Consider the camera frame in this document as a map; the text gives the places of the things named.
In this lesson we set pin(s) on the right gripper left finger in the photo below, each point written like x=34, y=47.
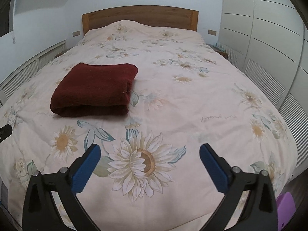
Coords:
x=39, y=209

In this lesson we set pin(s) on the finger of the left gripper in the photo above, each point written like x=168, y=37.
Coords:
x=5, y=132

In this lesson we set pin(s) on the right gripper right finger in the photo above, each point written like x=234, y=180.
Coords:
x=260, y=210

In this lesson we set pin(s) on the dark red knitted sweater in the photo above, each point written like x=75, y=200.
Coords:
x=94, y=90

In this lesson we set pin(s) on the purple plastic object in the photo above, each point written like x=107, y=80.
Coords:
x=285, y=209

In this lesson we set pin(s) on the white louvered radiator cover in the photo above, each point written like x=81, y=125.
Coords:
x=28, y=69

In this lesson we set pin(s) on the white slatted panel right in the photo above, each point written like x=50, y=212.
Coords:
x=292, y=112

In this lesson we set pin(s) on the floral sunflower bed duvet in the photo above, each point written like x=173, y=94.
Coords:
x=150, y=176

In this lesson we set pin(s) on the wooden bedside table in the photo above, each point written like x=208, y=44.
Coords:
x=219, y=49

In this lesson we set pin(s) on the white panelled wardrobe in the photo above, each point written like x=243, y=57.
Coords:
x=272, y=34

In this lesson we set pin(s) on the wooden bed headboard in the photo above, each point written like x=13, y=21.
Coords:
x=151, y=15

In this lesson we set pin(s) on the beige wall socket plate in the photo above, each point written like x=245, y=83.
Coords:
x=76, y=33

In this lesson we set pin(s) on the beige wall socket right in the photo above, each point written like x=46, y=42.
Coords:
x=212, y=32

